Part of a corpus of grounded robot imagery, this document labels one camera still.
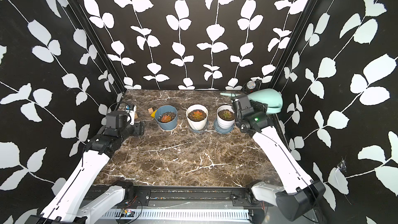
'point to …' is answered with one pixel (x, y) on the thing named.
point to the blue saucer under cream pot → (200, 130)
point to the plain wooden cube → (151, 111)
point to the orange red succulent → (166, 118)
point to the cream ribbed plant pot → (196, 123)
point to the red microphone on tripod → (251, 86)
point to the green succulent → (227, 114)
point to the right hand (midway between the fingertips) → (266, 103)
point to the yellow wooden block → (153, 114)
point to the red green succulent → (198, 114)
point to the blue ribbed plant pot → (167, 110)
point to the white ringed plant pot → (223, 122)
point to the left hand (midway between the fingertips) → (136, 119)
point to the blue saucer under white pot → (222, 130)
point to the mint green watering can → (272, 100)
